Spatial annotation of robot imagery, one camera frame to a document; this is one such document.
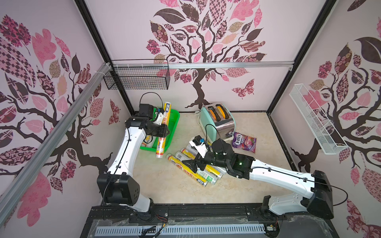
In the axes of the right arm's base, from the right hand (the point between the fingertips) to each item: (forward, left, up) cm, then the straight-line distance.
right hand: (188, 155), depth 68 cm
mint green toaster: (+30, -18, -10) cm, 36 cm away
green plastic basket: (+35, +13, -17) cm, 41 cm away
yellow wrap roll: (+22, +12, +6) cm, 26 cm away
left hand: (+15, +14, -3) cm, 21 cm away
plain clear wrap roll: (-10, -12, +8) cm, 17 cm away
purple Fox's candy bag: (+22, -37, -24) cm, 49 cm away
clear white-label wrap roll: (-1, -7, -21) cm, 22 cm away
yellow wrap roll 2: (-9, -9, +4) cm, 13 cm away
